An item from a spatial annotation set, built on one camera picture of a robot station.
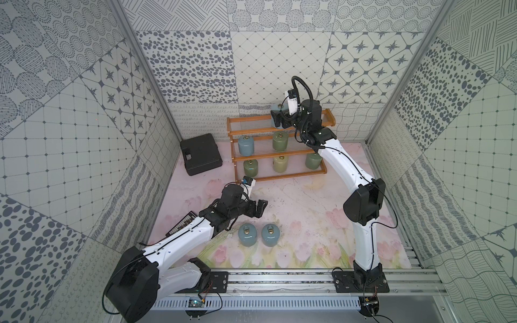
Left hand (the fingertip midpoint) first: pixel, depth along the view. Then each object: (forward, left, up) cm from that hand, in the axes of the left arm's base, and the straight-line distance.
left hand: (263, 201), depth 80 cm
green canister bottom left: (+21, +7, -5) cm, 23 cm away
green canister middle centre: (+28, -7, +7) cm, 30 cm away
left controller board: (-33, +24, -16) cm, 44 cm away
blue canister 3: (+25, +9, +8) cm, 27 cm away
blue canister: (-11, +6, -7) cm, 14 cm away
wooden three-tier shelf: (+27, +2, +1) cm, 27 cm away
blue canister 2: (-11, -3, -7) cm, 13 cm away
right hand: (+32, -8, +22) cm, 39 cm away
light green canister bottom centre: (+25, -8, -7) cm, 27 cm away
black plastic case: (+33, +36, -9) cm, 50 cm away
